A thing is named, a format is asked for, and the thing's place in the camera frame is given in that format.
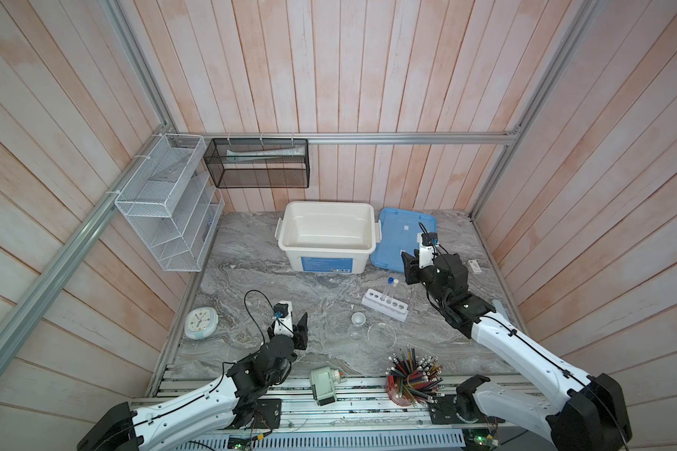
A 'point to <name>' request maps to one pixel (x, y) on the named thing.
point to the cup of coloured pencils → (414, 381)
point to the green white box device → (323, 381)
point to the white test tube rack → (385, 304)
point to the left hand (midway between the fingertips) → (300, 319)
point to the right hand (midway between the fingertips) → (408, 251)
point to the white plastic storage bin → (328, 237)
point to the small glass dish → (358, 318)
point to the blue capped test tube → (390, 281)
